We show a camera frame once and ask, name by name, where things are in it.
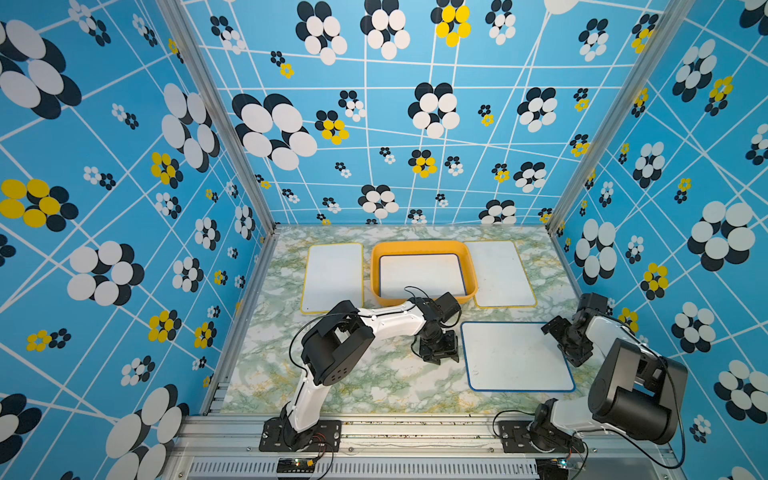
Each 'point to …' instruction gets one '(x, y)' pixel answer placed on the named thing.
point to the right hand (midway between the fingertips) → (560, 340)
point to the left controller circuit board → (295, 465)
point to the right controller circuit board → (552, 468)
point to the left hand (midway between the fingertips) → (459, 360)
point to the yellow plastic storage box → (461, 248)
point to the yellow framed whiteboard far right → (501, 277)
